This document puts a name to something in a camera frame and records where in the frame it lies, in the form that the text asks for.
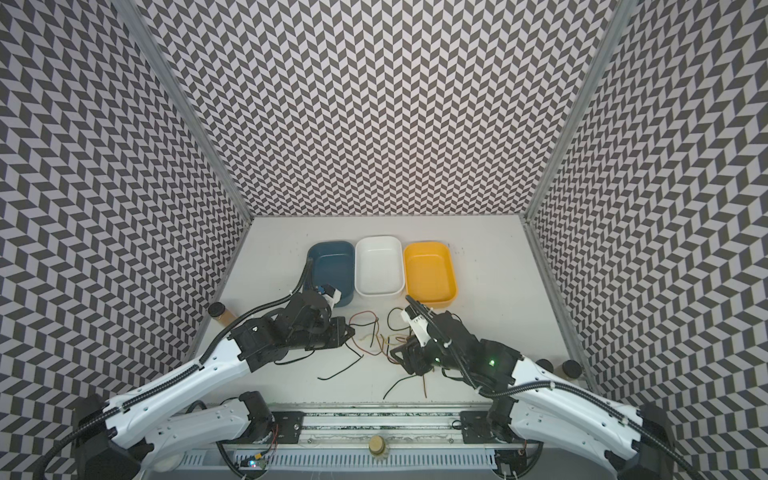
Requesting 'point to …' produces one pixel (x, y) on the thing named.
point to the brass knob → (376, 445)
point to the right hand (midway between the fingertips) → (399, 347)
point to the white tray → (379, 266)
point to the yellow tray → (429, 273)
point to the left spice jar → (221, 314)
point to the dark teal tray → (332, 263)
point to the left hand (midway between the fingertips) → (357, 333)
